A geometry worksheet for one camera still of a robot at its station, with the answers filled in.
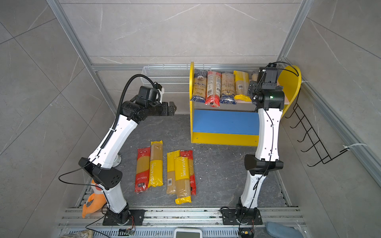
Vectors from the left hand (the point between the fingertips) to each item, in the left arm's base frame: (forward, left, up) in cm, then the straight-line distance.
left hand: (168, 104), depth 75 cm
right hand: (+1, -47, +9) cm, 48 cm away
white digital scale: (-53, -8, -31) cm, 62 cm away
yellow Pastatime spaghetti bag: (-25, -6, -31) cm, 40 cm away
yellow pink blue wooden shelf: (0, -39, -18) cm, 43 cm away
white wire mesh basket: (+32, 0, -6) cm, 33 cm away
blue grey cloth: (-53, -52, -33) cm, 81 cm away
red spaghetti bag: (-21, +18, -34) cm, 43 cm away
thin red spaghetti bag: (-11, -10, -34) cm, 37 cm away
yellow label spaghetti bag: (-17, +10, -33) cm, 39 cm away
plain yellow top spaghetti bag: (-26, +1, -33) cm, 43 cm away
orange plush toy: (-37, +39, -32) cm, 62 cm away
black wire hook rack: (-26, -68, -5) cm, 73 cm away
